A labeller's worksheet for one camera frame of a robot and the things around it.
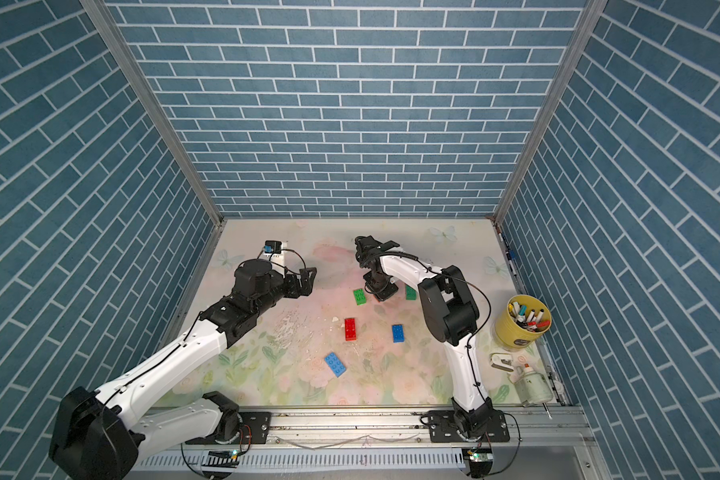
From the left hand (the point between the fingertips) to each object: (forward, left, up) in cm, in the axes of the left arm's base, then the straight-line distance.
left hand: (310, 270), depth 80 cm
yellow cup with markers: (-9, -60, -10) cm, 61 cm away
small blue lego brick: (-9, -25, -19) cm, 33 cm away
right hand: (+5, -17, -19) cm, 26 cm away
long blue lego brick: (-18, -7, -19) cm, 27 cm away
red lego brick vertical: (-8, -10, -20) cm, 24 cm away
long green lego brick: (+3, -30, -17) cm, 35 cm away
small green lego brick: (+3, -13, -19) cm, 24 cm away
